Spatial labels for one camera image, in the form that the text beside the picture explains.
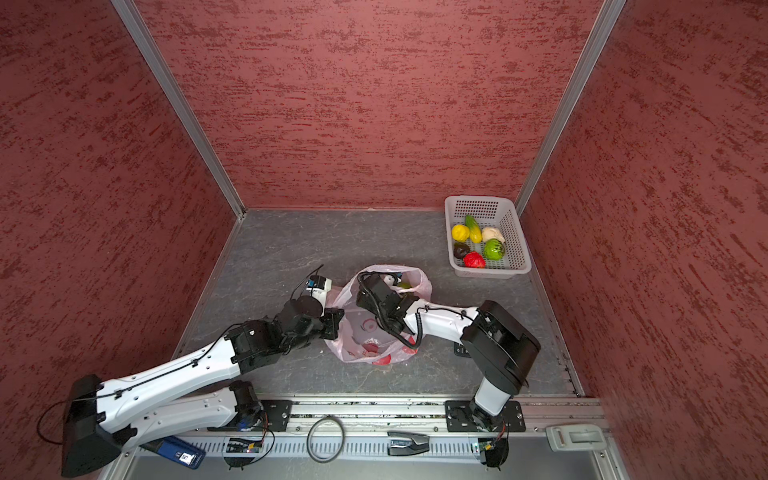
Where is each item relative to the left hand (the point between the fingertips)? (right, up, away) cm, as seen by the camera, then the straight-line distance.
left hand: (343, 319), depth 76 cm
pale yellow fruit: (+49, +23, +31) cm, 63 cm away
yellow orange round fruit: (+38, +23, +31) cm, 54 cm away
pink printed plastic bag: (+4, -9, +11) cm, 15 cm away
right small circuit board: (+38, -31, -5) cm, 49 cm away
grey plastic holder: (+57, -27, -5) cm, 64 cm away
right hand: (+4, +2, +13) cm, 13 cm away
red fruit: (+40, +14, +22) cm, 48 cm away
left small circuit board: (-26, -31, -3) cm, 40 cm away
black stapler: (+15, -28, -6) cm, 32 cm away
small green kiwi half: (+17, +6, +16) cm, 24 cm away
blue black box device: (-37, -28, -9) cm, 47 cm away
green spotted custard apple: (+48, +17, +24) cm, 57 cm away
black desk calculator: (+33, -12, +9) cm, 36 cm away
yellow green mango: (+44, +25, +33) cm, 60 cm away
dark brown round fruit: (+37, +17, +27) cm, 48 cm away
